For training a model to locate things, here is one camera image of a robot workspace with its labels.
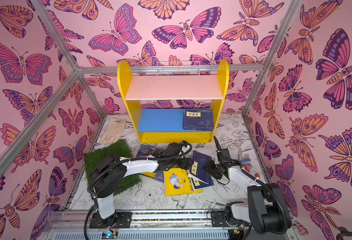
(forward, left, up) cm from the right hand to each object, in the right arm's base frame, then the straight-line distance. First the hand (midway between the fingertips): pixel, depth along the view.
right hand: (206, 167), depth 89 cm
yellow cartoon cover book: (-10, +17, +2) cm, 20 cm away
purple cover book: (-7, +27, +4) cm, 28 cm away
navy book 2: (-2, +5, +1) cm, 5 cm away
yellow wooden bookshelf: (+20, +23, +16) cm, 34 cm away
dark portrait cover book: (+9, +38, +5) cm, 39 cm away
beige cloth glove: (+29, +65, -1) cm, 71 cm away
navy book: (+25, +4, +16) cm, 30 cm away
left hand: (+2, +8, +5) cm, 10 cm away
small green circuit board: (-33, +50, -5) cm, 60 cm away
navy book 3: (-10, +6, 0) cm, 11 cm away
